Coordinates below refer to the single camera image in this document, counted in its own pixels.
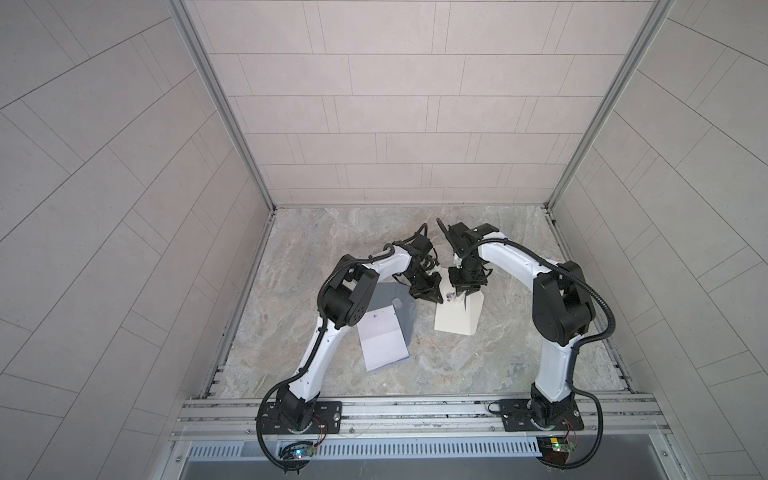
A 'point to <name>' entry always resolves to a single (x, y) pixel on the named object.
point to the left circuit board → (304, 452)
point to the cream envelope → (457, 314)
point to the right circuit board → (555, 449)
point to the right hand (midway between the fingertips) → (456, 292)
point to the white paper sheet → (381, 338)
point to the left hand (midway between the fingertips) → (449, 296)
